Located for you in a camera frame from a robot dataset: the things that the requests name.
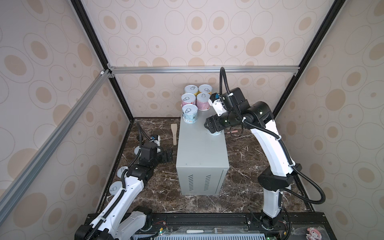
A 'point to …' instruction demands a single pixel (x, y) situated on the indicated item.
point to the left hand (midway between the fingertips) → (168, 147)
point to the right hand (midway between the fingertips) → (211, 121)
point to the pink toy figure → (313, 234)
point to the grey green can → (216, 133)
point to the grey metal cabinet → (202, 162)
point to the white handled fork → (216, 230)
